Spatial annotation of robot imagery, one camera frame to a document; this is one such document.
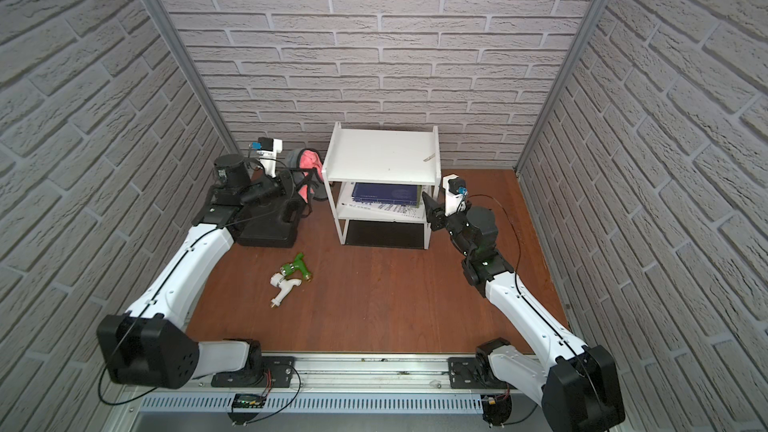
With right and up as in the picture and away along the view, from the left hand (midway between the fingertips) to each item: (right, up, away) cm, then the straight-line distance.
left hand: (301, 166), depth 75 cm
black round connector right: (+49, -60, -3) cm, 78 cm away
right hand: (+35, -6, +1) cm, 36 cm away
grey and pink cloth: (+3, -1, -2) cm, 4 cm away
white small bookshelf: (+21, +2, +1) cm, 22 cm away
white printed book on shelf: (+11, -11, +11) cm, 19 cm away
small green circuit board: (-12, -59, -3) cm, 60 cm away
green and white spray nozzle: (-8, -32, +15) cm, 36 cm away
